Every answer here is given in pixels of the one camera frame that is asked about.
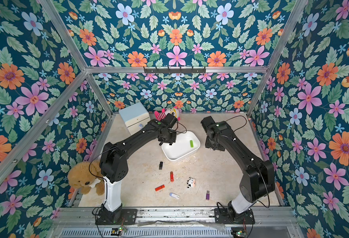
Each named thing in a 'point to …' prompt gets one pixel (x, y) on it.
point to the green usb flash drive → (191, 143)
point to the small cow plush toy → (191, 182)
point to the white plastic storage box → (187, 143)
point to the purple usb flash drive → (207, 195)
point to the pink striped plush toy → (160, 114)
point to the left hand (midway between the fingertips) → (174, 138)
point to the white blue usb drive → (174, 195)
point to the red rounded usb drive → (171, 176)
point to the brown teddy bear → (86, 175)
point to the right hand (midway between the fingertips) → (214, 144)
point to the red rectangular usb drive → (159, 188)
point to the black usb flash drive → (160, 165)
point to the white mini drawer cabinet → (135, 117)
